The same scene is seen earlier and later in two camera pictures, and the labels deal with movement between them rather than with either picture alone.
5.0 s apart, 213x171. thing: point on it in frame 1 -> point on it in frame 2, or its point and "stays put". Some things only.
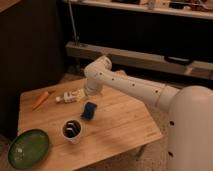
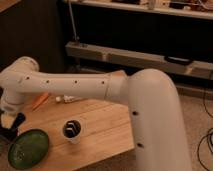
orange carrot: [40, 101] stays put
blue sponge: [89, 111] -> [19, 120]
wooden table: [81, 129] stays put
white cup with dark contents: [72, 130] stays put
